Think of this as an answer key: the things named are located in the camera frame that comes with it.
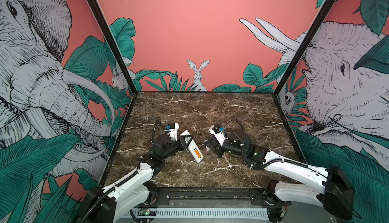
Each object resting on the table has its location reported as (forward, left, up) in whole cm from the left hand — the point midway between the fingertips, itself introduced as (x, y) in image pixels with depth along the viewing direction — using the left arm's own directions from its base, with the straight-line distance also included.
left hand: (193, 136), depth 77 cm
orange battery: (-7, -2, -7) cm, 10 cm away
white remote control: (-5, 0, -4) cm, 6 cm away
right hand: (-5, -5, +4) cm, 8 cm away
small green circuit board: (-30, +23, -16) cm, 41 cm away
